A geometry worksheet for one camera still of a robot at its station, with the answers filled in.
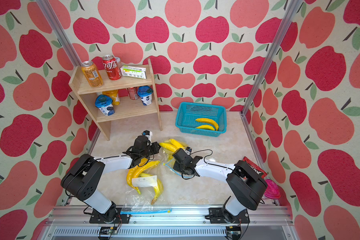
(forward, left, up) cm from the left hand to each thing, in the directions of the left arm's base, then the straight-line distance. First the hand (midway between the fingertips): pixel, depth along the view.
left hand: (163, 147), depth 91 cm
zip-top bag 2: (-1, -3, +2) cm, 4 cm away
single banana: (+21, -30, -4) cm, 37 cm away
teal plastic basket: (+36, -17, -5) cm, 40 cm away
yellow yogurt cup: (+24, +30, +23) cm, 44 cm away
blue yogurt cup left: (+15, +33, +23) cm, 43 cm away
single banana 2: (+28, -32, -5) cm, 43 cm away
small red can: (+28, +20, +21) cm, 40 cm away
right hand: (-11, -8, -5) cm, 15 cm away
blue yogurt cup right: (+25, +11, +23) cm, 36 cm away
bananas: (-16, +11, +1) cm, 19 cm away
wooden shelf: (+22, +22, +13) cm, 33 cm away
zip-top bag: (-24, +8, -2) cm, 25 cm away
